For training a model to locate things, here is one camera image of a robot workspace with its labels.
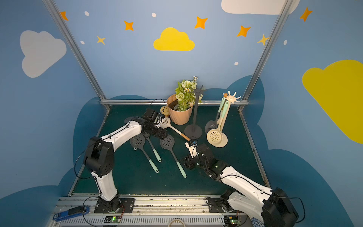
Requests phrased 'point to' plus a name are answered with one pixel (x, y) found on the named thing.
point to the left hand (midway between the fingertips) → (164, 131)
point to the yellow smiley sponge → (165, 110)
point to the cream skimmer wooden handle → (166, 123)
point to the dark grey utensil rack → (194, 131)
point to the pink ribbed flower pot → (177, 117)
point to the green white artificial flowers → (185, 94)
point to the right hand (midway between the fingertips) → (185, 156)
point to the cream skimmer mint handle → (215, 136)
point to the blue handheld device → (73, 213)
